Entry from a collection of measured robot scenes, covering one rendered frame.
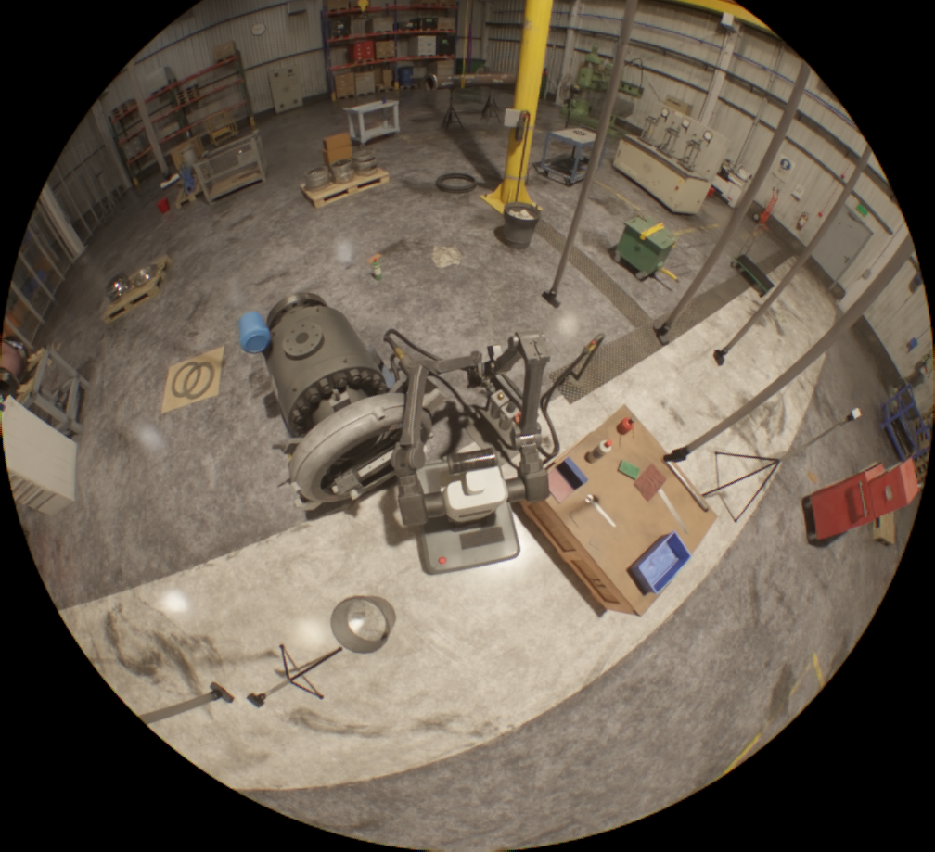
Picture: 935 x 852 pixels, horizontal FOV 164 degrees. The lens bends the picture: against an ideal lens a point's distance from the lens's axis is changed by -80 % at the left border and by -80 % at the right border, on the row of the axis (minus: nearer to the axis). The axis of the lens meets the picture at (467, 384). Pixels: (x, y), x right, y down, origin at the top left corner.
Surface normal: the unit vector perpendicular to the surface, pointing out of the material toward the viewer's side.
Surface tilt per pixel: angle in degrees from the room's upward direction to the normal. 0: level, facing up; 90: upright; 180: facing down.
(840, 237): 90
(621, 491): 0
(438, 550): 0
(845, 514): 90
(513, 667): 0
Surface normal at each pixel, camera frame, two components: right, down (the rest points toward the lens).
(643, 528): 0.05, -0.51
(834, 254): -0.87, 0.40
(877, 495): -1.00, -0.03
